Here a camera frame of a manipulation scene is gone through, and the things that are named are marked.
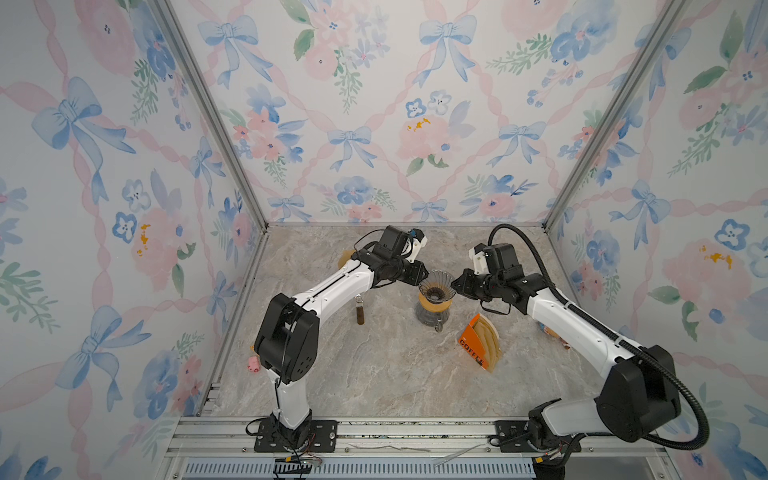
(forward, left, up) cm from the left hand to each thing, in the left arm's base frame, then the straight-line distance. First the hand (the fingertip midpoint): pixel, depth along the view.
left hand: (427, 270), depth 85 cm
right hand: (-3, -6, -1) cm, 7 cm away
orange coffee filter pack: (-17, -14, -9) cm, 24 cm away
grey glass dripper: (-2, -3, -5) cm, 7 cm away
